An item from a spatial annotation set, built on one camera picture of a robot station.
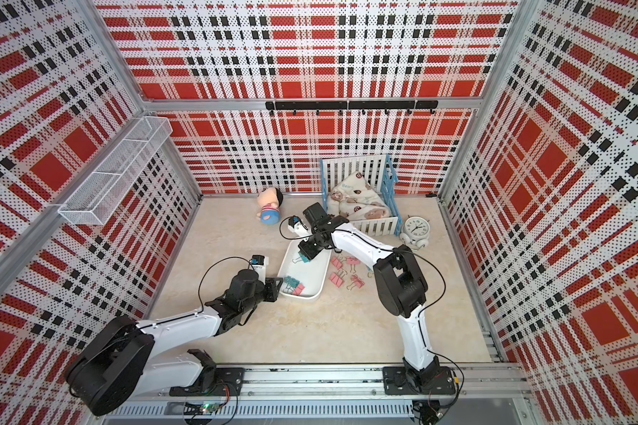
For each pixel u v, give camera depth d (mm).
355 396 724
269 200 1103
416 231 1033
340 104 884
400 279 537
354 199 1174
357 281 929
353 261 976
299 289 907
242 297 677
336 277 930
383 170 1142
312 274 954
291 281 937
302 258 932
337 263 983
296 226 833
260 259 784
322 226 704
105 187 721
